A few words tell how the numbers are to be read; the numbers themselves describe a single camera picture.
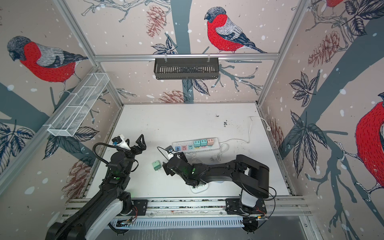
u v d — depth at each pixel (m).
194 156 0.90
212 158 0.90
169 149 0.70
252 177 0.44
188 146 0.93
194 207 0.75
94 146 0.57
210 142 0.90
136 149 0.73
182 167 0.61
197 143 0.90
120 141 0.69
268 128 1.08
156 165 0.86
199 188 0.78
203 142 0.90
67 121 0.71
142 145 0.74
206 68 1.07
